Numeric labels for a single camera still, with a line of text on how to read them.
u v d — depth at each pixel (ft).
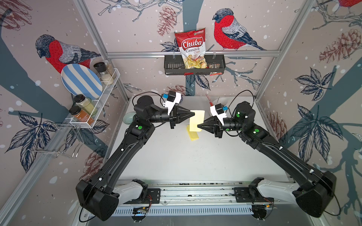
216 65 2.95
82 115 2.07
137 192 2.01
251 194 2.17
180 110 1.80
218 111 1.70
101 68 2.58
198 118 1.90
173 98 1.60
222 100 3.39
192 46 2.63
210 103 3.38
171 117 1.68
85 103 2.11
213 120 1.88
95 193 1.21
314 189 1.23
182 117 1.89
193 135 3.21
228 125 1.84
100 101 2.29
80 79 2.35
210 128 1.97
